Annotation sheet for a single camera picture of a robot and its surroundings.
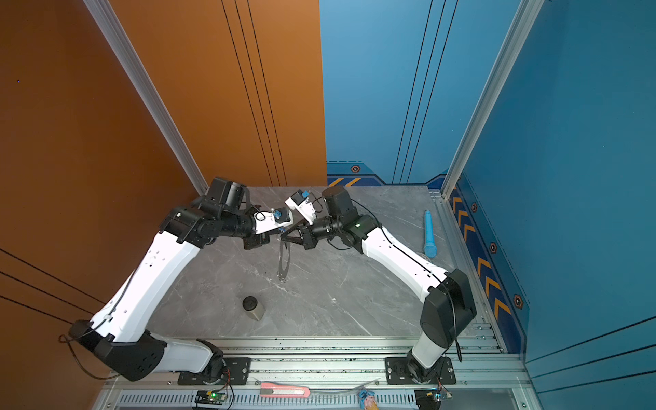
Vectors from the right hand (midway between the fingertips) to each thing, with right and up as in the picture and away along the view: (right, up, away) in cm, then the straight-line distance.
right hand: (283, 238), depth 69 cm
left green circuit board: (-20, -45, +2) cm, 49 cm away
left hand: (-2, +4, +1) cm, 5 cm away
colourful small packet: (+23, -43, -2) cm, 49 cm away
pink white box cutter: (-3, -43, +2) cm, 43 cm away
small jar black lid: (-10, -22, +7) cm, 25 cm away
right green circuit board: (+41, -45, +2) cm, 61 cm away
